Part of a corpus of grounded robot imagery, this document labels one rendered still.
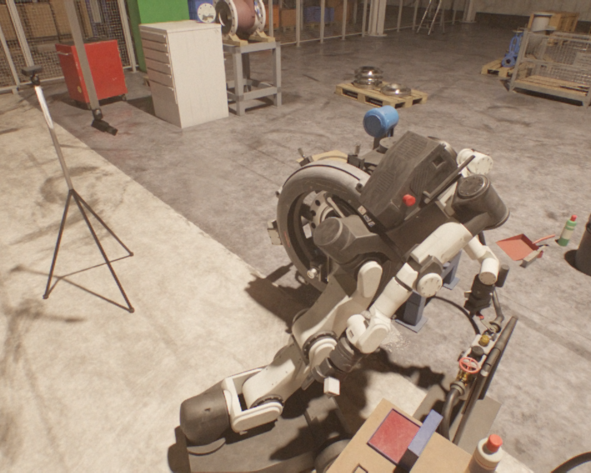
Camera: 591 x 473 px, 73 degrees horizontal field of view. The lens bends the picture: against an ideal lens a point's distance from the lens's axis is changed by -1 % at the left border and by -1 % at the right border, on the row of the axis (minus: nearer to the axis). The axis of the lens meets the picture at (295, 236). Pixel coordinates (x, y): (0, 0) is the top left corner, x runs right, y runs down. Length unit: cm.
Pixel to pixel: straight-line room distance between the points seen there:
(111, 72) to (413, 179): 601
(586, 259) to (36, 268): 376
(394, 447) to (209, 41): 499
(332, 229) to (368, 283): 24
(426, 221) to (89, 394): 177
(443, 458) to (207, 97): 499
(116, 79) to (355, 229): 594
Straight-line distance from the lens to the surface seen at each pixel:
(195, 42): 550
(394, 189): 129
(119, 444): 211
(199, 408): 168
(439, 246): 123
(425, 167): 129
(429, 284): 124
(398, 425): 150
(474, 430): 215
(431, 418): 140
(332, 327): 153
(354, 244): 130
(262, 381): 170
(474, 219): 125
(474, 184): 124
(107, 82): 688
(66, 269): 320
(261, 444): 178
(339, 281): 150
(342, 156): 450
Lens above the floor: 173
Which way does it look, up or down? 34 degrees down
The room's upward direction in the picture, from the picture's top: straight up
